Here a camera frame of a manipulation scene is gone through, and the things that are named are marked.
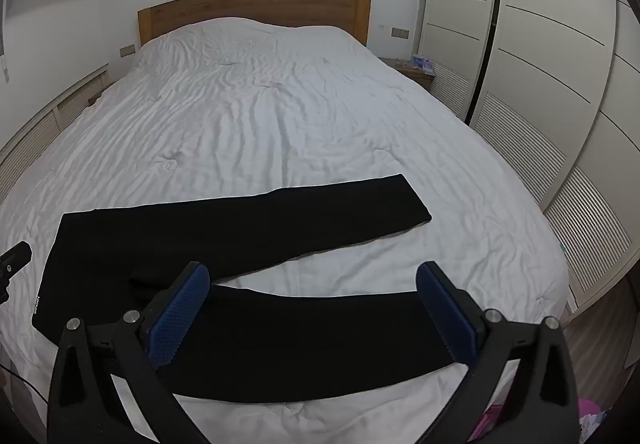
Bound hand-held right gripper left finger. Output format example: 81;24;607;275
46;261;211;444

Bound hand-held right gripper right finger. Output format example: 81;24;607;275
415;261;581;444

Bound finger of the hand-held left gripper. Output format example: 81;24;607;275
0;241;33;305

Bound black pants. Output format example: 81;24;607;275
31;174;433;405

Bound pink cloth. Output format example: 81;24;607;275
465;399;601;444

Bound bed with white duvet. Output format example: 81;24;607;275
0;16;571;444

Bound wooden nightstand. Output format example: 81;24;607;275
378;56;435;92

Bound white panelled wardrobe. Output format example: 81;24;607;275
417;0;640;319

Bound wooden headboard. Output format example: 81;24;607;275
137;0;372;48

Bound black cable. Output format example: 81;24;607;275
0;364;51;407

